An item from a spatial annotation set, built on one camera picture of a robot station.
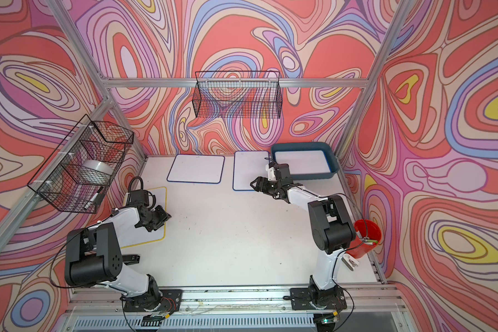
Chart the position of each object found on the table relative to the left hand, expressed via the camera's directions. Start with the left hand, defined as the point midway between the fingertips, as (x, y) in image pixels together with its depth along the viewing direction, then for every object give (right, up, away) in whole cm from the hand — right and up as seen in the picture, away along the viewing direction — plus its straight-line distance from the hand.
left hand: (169, 218), depth 93 cm
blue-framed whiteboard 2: (+36, +24, +23) cm, 49 cm away
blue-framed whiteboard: (+7, +23, +23) cm, 33 cm away
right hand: (+40, +13, +2) cm, 42 cm away
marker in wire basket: (-18, +12, -22) cm, 31 cm away
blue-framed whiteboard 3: (+67, +27, +21) cm, 75 cm away
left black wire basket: (-22, +20, -23) cm, 38 cm away
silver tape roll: (-16, +21, -24) cm, 35 cm away
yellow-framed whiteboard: (-6, -5, -11) cm, 13 cm away
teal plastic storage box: (+80, +36, +24) cm, 91 cm away
